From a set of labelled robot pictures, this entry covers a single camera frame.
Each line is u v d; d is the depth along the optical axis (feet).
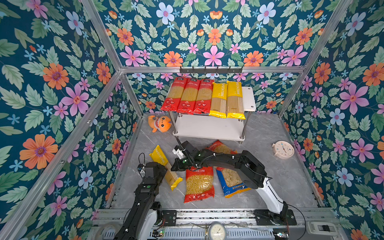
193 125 3.45
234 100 2.52
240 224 2.36
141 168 2.46
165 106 2.41
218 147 3.06
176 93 2.64
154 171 2.18
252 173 1.60
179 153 2.68
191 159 2.36
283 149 3.15
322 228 2.27
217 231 2.19
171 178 2.67
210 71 3.06
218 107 2.41
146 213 1.76
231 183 2.64
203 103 2.41
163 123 3.35
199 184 2.68
